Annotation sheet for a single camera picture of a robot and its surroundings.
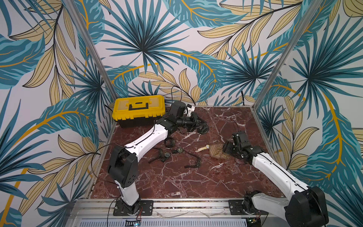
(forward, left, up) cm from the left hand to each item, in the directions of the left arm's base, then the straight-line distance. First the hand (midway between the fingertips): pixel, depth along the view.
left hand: (207, 123), depth 74 cm
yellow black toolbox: (+21, +43, -14) cm, 50 cm away
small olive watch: (-2, +14, -27) cm, 30 cm away
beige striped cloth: (-2, -11, -27) cm, 29 cm away
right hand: (-4, -16, -18) cm, 24 cm away
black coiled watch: (+4, +21, -27) cm, 35 cm away
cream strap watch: (+1, -4, -27) cm, 27 cm away
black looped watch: (-2, +2, -2) cm, 4 cm away
